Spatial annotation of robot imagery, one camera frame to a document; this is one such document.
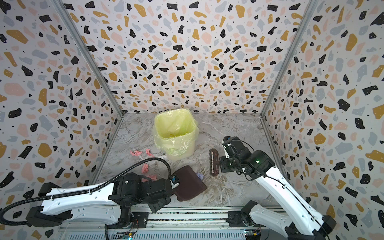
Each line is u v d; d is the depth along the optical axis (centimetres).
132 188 43
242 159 49
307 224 37
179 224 73
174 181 59
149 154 97
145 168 92
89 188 41
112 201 41
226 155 61
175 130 98
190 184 73
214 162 81
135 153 97
